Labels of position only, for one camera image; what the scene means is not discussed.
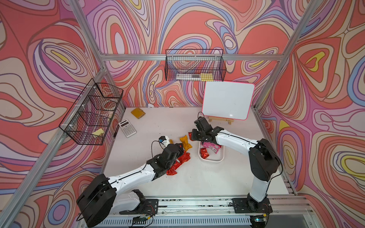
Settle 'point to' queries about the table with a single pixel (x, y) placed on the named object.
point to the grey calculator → (127, 128)
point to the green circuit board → (139, 220)
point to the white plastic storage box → (213, 157)
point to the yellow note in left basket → (99, 132)
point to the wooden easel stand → (217, 118)
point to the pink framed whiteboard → (228, 99)
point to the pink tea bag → (215, 147)
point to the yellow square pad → (138, 112)
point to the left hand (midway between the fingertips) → (184, 145)
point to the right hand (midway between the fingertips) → (193, 138)
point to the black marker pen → (116, 130)
